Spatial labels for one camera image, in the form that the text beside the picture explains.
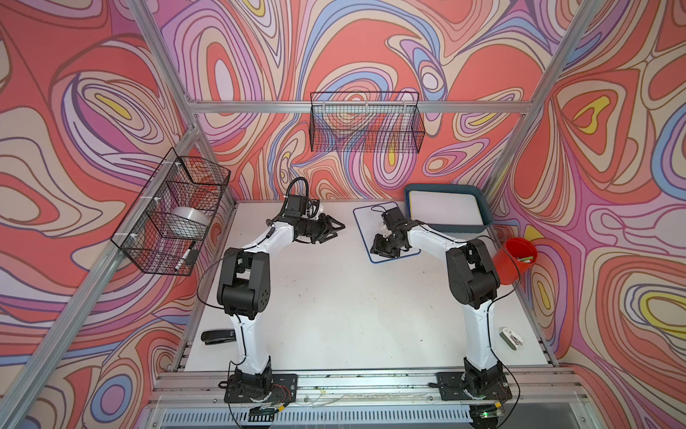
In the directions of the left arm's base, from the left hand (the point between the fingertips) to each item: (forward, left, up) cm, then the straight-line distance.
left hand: (343, 230), depth 92 cm
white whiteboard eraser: (-32, -52, -13) cm, 62 cm away
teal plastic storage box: (+14, -59, -9) cm, 62 cm away
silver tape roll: (-10, +42, +18) cm, 47 cm away
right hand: (-2, -13, -13) cm, 18 cm away
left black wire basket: (-13, +49, +14) cm, 53 cm away
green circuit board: (-51, +23, -17) cm, 58 cm away
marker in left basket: (-18, +43, +11) cm, 48 cm away
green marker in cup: (-10, -61, -2) cm, 62 cm away
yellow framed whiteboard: (+21, -44, -10) cm, 50 cm away
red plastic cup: (-9, -58, -1) cm, 59 cm away
